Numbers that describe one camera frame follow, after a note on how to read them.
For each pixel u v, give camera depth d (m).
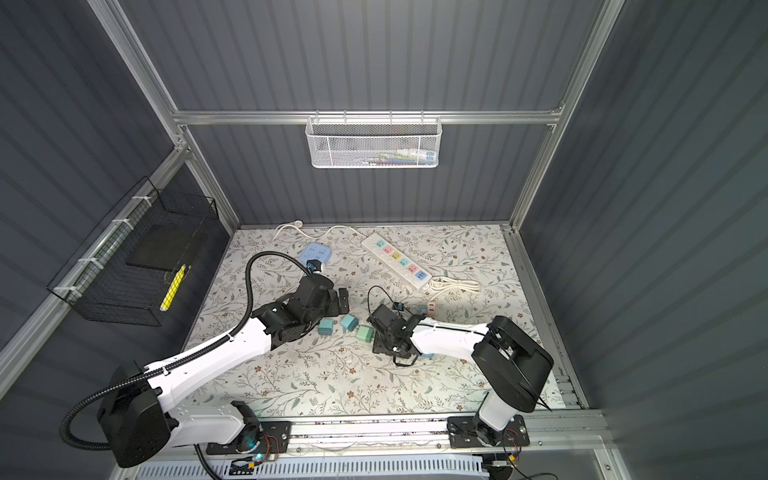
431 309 0.89
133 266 0.73
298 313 0.60
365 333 0.89
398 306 0.82
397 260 1.06
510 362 0.49
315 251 1.09
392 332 0.67
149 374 0.42
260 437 0.72
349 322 0.91
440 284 1.00
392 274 1.05
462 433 0.73
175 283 0.70
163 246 0.76
